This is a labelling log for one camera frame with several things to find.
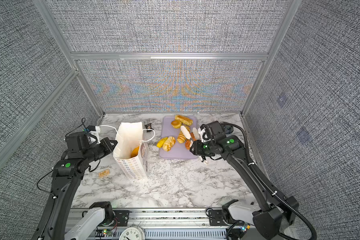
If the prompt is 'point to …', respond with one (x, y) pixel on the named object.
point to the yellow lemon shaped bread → (161, 142)
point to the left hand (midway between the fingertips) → (117, 141)
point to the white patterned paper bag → (129, 135)
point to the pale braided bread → (169, 143)
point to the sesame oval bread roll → (134, 152)
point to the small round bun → (176, 123)
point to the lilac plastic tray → (181, 132)
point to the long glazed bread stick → (186, 121)
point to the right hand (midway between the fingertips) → (194, 148)
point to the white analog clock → (133, 233)
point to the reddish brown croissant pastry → (187, 142)
